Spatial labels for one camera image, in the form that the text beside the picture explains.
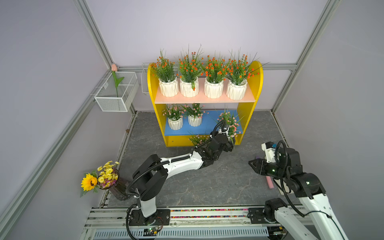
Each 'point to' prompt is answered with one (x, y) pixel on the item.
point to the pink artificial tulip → (117, 82)
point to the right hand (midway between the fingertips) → (251, 161)
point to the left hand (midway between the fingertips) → (227, 135)
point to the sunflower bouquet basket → (107, 177)
